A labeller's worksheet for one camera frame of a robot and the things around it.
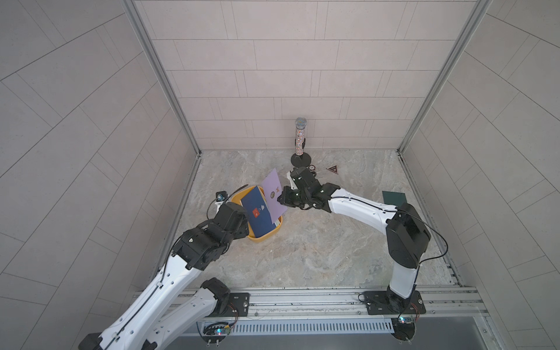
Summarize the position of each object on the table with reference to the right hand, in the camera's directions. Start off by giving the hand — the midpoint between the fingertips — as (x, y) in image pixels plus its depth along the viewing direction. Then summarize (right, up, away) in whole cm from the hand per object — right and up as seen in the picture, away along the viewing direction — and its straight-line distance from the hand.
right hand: (275, 200), depth 83 cm
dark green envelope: (+55, -2, +16) cm, 57 cm away
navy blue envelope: (-7, -7, +4) cm, 11 cm away
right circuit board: (+42, -39, -14) cm, 59 cm away
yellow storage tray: (-10, -15, +3) cm, 18 cm away
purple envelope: (-1, +1, +2) cm, 3 cm away
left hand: (-11, -5, -10) cm, 16 cm away
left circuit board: (-17, -38, -18) cm, 45 cm away
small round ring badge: (+17, +13, +27) cm, 34 cm away
